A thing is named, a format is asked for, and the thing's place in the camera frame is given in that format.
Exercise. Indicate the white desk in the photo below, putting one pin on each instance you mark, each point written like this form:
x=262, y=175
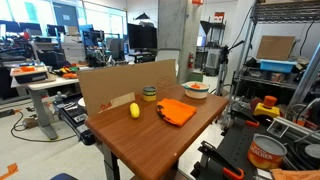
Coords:
x=40, y=85

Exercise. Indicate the yellow maize cob toy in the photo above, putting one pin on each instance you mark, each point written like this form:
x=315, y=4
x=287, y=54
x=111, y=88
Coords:
x=134, y=110

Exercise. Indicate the black monitor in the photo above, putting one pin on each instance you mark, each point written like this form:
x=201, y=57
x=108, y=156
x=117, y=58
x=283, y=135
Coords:
x=141, y=36

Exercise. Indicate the yellow emergency stop box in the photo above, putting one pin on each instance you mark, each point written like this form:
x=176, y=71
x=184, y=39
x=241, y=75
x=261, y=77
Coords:
x=267, y=109

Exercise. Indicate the wooden table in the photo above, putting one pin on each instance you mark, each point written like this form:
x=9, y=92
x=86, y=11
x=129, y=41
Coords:
x=150, y=140

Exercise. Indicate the box with orange item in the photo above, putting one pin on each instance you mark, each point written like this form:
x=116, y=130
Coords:
x=28, y=74

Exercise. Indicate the open tin can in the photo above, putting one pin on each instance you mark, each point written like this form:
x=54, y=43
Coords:
x=265, y=153

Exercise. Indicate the blue plastic bin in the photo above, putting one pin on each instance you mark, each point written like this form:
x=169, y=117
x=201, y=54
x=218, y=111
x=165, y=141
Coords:
x=277, y=66

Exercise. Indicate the grey slanted metal post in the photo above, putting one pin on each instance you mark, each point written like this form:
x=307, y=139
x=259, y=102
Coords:
x=308, y=73

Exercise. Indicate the small can yellow green label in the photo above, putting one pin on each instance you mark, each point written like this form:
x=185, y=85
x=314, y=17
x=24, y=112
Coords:
x=149, y=94

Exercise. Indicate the pile of colourful toys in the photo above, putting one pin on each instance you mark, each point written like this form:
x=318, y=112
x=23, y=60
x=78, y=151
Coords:
x=66, y=72

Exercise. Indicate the orange toy vegetable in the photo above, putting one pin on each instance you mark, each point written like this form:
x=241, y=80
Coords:
x=195, y=86

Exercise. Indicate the folded orange cloth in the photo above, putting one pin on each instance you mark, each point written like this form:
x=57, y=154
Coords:
x=175, y=111

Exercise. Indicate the grey cylinder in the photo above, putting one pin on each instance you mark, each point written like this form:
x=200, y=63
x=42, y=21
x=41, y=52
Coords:
x=314, y=150

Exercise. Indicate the black tool cart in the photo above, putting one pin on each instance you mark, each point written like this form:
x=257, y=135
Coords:
x=75, y=115

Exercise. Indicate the brown cardboard panel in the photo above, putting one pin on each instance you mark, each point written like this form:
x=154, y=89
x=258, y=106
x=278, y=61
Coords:
x=116, y=83

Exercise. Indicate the aluminium extrusion bar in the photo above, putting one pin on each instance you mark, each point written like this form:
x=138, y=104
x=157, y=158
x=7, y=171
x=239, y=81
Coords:
x=293, y=126

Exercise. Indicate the red fire extinguisher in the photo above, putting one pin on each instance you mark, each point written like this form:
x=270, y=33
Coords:
x=190, y=61

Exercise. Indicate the black camera on stand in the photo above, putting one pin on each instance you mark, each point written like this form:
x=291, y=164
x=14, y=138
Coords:
x=224, y=55

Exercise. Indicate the black perforated base board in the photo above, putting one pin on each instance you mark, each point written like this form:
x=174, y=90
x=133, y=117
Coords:
x=235, y=143

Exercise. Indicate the brown cardboard sheet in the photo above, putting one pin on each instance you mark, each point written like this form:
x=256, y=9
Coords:
x=275, y=48

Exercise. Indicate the orange fluffy towel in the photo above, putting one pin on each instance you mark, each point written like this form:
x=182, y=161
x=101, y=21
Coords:
x=295, y=174

